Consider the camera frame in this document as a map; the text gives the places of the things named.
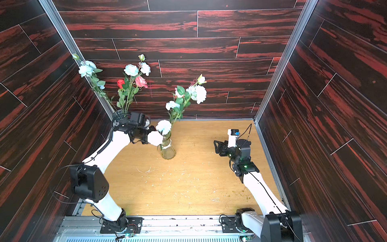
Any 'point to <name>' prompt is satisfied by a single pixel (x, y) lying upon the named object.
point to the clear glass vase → (168, 150)
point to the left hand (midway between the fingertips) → (161, 135)
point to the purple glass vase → (121, 115)
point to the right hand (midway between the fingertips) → (223, 140)
